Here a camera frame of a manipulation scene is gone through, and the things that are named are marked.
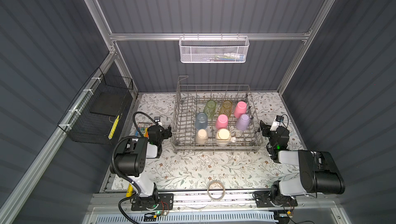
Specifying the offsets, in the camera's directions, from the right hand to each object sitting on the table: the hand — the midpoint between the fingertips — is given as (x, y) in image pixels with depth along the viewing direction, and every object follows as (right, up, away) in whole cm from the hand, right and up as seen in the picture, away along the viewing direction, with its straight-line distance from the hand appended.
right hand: (271, 123), depth 90 cm
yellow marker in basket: (-82, 0, -21) cm, 84 cm away
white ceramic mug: (-30, -6, -7) cm, 31 cm away
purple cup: (-17, 0, -1) cm, 18 cm away
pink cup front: (-18, +8, +4) cm, 20 cm away
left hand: (-68, -3, +7) cm, 68 cm away
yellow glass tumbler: (-26, +9, +4) cm, 28 cm away
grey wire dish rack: (-33, +2, +8) cm, 35 cm away
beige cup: (-42, -6, -9) cm, 43 cm away
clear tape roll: (-34, -36, -16) cm, 51 cm away
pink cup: (-30, +1, -2) cm, 30 cm away
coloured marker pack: (-79, -4, +9) cm, 80 cm away
